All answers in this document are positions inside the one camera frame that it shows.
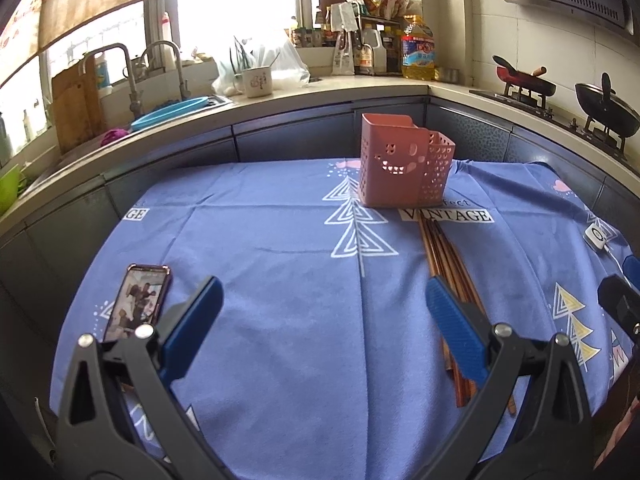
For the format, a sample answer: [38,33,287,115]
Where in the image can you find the brown wooden chopstick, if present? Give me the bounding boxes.
[419,214,487,408]
[432,222,487,315]
[419,214,468,408]

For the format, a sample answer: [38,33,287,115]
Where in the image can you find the chrome kitchen faucet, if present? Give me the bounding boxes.
[81,42,144,118]

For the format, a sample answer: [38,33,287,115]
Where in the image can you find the white square device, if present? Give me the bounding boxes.
[584,222,608,252]

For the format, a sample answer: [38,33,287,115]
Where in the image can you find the smartphone in dark case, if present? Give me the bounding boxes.
[103,263,171,342]

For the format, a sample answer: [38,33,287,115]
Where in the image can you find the black wok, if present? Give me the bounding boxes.
[575,72,640,139]

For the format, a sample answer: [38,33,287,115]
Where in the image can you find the gas stove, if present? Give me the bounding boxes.
[470,84,639,174]

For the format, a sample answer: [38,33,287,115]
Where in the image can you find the red frying pan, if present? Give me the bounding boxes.
[492,55,556,98]

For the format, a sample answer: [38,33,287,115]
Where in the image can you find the pink plastic utensil holder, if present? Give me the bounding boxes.
[359,113,456,208]

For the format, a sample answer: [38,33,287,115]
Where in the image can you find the blue plastic basin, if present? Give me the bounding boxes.
[130,96,209,132]

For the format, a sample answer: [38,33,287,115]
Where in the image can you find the wooden cutting board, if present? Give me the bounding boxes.
[52,56,105,154]

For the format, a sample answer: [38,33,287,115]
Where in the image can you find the yellow cooking oil bottle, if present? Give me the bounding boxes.
[401,14,435,81]

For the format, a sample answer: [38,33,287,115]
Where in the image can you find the white plastic jug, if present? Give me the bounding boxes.
[360,26,387,76]

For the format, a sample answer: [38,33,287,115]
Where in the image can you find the white ceramic mug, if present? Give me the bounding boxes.
[234,66,273,99]

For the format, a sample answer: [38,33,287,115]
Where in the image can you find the clear plastic bag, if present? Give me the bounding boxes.
[212,29,310,96]

